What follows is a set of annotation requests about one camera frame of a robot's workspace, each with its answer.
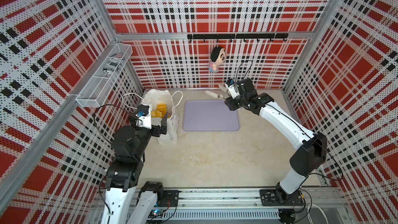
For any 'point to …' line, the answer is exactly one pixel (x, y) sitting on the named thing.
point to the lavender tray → (208, 115)
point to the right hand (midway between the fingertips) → (232, 99)
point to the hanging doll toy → (218, 56)
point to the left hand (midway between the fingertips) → (157, 111)
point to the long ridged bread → (161, 110)
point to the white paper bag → (156, 96)
